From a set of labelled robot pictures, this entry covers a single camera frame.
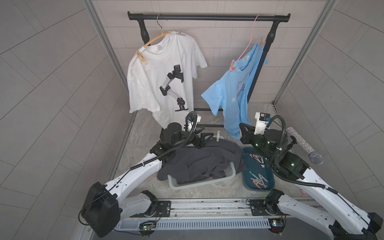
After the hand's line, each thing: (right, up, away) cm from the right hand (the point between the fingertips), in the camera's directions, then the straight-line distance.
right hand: (238, 124), depth 66 cm
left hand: (-12, -3, +3) cm, 13 cm away
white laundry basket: (-1, -25, +10) cm, 27 cm away
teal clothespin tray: (+15, -28, +14) cm, 34 cm away
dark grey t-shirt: (-9, -18, +9) cm, 22 cm away
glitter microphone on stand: (+31, -13, -4) cm, 34 cm away
